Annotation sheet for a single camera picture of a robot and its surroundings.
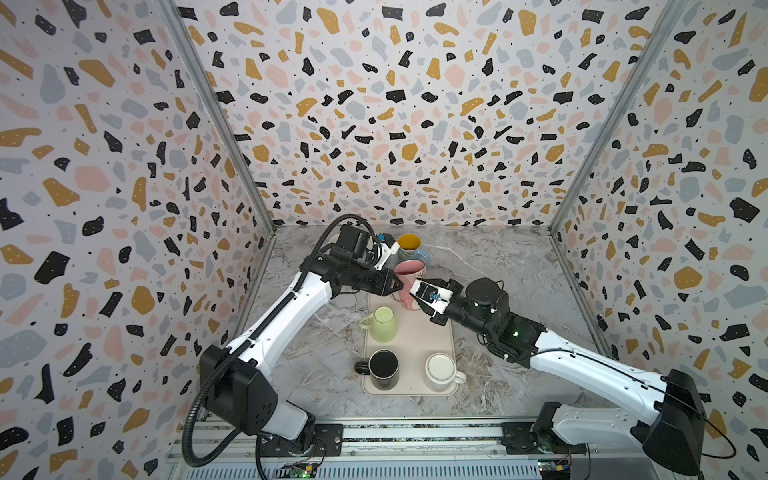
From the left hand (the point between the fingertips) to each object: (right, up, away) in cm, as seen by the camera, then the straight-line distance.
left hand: (400, 280), depth 75 cm
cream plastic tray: (+3, -23, +14) cm, 27 cm away
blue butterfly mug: (+3, +8, +26) cm, 28 cm away
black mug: (-4, -23, +2) cm, 23 cm away
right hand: (+4, +1, -6) cm, 7 cm away
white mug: (+11, -24, +3) cm, 27 cm away
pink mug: (+2, +2, +3) cm, 4 cm away
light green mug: (-5, -13, +9) cm, 17 cm away
